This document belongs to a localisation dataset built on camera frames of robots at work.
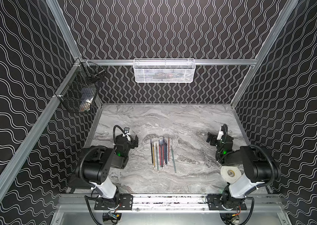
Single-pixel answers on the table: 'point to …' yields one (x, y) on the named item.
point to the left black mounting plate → (126, 202)
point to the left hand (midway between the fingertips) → (128, 133)
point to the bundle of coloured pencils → (160, 158)
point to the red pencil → (169, 149)
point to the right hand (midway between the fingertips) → (217, 133)
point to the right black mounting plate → (215, 202)
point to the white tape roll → (230, 174)
